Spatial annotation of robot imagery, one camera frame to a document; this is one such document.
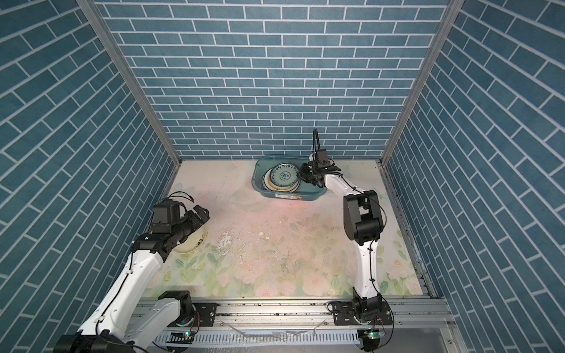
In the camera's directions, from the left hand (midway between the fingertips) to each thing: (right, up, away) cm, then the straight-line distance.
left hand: (206, 215), depth 81 cm
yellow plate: (+21, +11, +22) cm, 33 cm away
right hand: (+35, +17, +20) cm, 44 cm away
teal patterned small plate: (+28, +16, +21) cm, 39 cm away
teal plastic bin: (+39, +8, +22) cm, 45 cm away
